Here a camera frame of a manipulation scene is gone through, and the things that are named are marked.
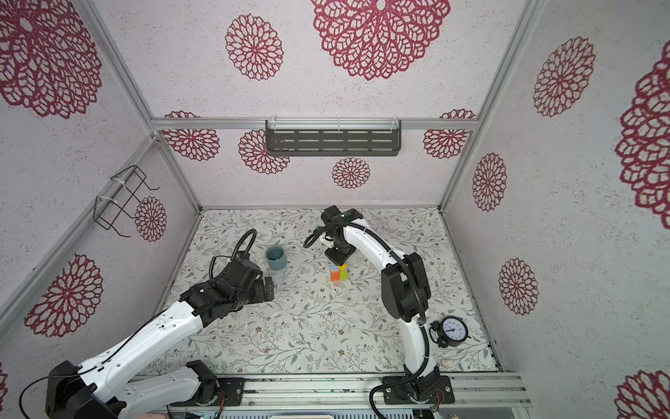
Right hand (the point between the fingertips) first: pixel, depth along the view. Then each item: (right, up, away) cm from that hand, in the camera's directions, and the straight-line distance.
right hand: (341, 253), depth 92 cm
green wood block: (+1, -8, +2) cm, 8 cm away
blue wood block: (-3, -5, 0) cm, 5 cm away
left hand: (-26, -11, -12) cm, 30 cm away
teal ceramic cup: (-25, -2, +7) cm, 26 cm away
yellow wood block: (0, -4, -9) cm, 9 cm away
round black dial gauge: (+34, -24, -11) cm, 43 cm away
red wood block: (-2, -8, +2) cm, 9 cm away
